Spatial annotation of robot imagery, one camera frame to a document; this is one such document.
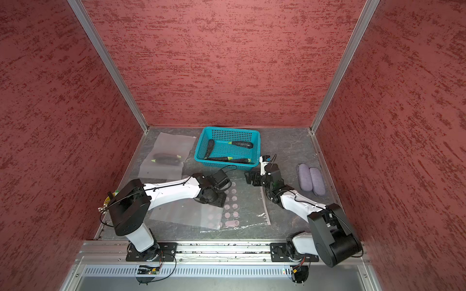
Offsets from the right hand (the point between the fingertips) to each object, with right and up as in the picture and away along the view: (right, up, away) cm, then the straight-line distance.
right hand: (252, 175), depth 90 cm
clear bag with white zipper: (-1, -14, -3) cm, 15 cm away
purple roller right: (+35, -4, +4) cm, 36 cm away
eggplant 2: (-24, +16, +19) cm, 34 cm away
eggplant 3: (-4, +16, +19) cm, 25 cm away
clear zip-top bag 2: (-30, -17, -6) cm, 35 cm away
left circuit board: (-44, -36, -18) cm, 59 cm away
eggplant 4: (-14, +8, +13) cm, 21 cm away
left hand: (-18, -13, -5) cm, 23 cm away
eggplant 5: (-6, +6, +11) cm, 14 cm away
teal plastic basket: (-18, +21, +32) cm, 42 cm away
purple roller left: (+29, 0, +7) cm, 30 cm away
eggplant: (-47, +6, +10) cm, 48 cm away
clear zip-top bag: (-53, +17, +23) cm, 60 cm away
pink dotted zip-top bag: (-11, -18, -5) cm, 22 cm away
